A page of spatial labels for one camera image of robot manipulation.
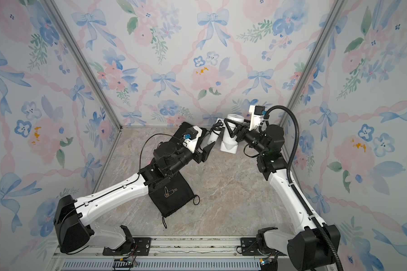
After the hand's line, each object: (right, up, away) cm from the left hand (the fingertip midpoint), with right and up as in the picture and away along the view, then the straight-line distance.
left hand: (207, 135), depth 66 cm
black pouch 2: (-19, -31, +23) cm, 43 cm away
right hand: (+9, +10, +3) cm, 14 cm away
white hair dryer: (+9, -4, +2) cm, 10 cm away
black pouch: (-18, +5, +52) cm, 55 cm away
